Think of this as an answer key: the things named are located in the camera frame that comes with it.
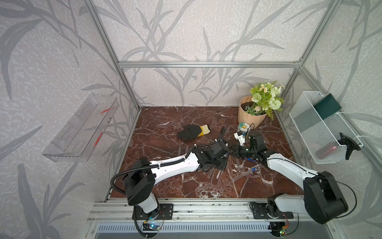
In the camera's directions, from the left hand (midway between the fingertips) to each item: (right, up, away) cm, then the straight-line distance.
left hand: (226, 164), depth 79 cm
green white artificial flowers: (+26, +36, +10) cm, 45 cm away
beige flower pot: (+15, +26, +20) cm, 36 cm away
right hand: (0, +7, +4) cm, 8 cm away
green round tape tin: (+15, +19, +20) cm, 32 cm away
